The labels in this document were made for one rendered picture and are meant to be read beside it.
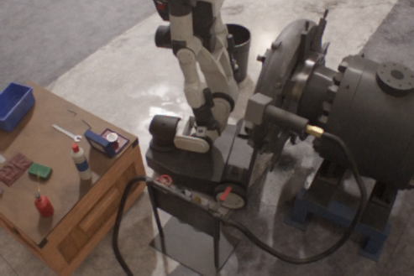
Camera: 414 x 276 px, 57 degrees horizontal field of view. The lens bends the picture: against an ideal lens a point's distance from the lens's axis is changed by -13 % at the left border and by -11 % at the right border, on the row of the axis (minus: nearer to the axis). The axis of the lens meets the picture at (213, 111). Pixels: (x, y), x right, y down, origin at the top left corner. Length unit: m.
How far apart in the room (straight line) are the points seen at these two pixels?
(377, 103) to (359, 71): 0.19
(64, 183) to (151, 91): 1.32
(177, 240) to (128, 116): 1.07
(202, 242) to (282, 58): 1.09
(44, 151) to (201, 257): 1.03
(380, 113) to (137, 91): 1.92
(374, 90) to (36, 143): 1.79
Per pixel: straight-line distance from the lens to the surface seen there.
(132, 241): 2.42
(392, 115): 1.95
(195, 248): 2.35
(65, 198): 2.09
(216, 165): 2.46
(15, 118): 2.53
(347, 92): 1.97
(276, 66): 1.94
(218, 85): 2.10
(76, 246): 2.29
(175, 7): 1.64
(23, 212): 2.13
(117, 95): 3.23
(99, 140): 2.11
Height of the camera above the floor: 2.10
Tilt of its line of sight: 44 degrees down
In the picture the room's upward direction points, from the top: 1 degrees counter-clockwise
